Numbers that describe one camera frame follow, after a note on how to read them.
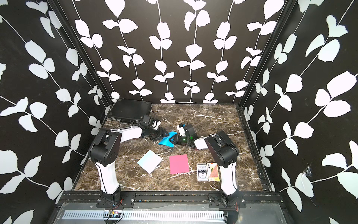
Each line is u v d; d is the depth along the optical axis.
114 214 0.71
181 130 0.91
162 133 0.89
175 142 0.88
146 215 0.70
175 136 0.89
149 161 0.89
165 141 0.94
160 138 0.89
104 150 0.52
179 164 0.88
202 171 0.83
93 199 0.75
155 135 0.88
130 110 1.20
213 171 0.84
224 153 0.53
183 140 0.86
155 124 0.88
